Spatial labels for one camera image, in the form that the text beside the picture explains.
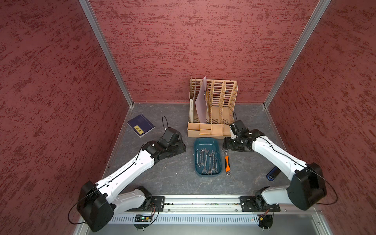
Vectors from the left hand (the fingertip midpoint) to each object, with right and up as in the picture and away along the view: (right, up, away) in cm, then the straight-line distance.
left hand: (182, 150), depth 79 cm
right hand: (+27, 0, +6) cm, 27 cm away
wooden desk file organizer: (+22, +28, +35) cm, 50 cm away
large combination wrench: (+16, -14, +7) cm, 22 cm away
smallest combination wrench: (+20, -10, +9) cm, 25 cm away
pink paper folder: (+12, +26, +14) cm, 32 cm away
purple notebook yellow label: (-33, +12, +28) cm, 45 cm away
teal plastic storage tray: (+16, -7, +12) cm, 21 cm away
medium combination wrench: (+13, -13, +7) cm, 20 cm away
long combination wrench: (+19, -13, +7) cm, 24 cm away
